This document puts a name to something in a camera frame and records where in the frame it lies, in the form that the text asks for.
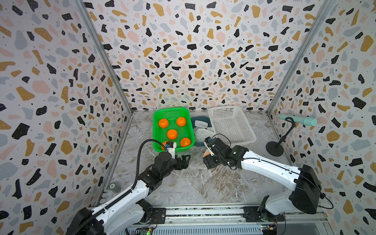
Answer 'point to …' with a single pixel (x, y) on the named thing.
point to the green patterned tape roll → (115, 187)
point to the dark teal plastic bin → (203, 118)
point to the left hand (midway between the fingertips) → (188, 155)
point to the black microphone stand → (273, 148)
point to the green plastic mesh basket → (173, 125)
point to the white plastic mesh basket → (230, 125)
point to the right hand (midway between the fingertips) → (211, 158)
